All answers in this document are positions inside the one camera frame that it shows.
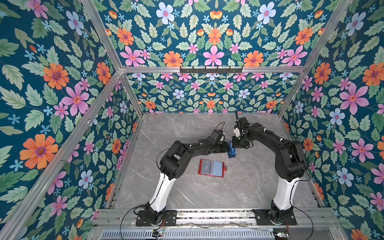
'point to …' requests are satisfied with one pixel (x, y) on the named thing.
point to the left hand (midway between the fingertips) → (231, 145)
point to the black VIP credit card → (206, 166)
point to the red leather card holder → (212, 168)
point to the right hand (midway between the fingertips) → (234, 144)
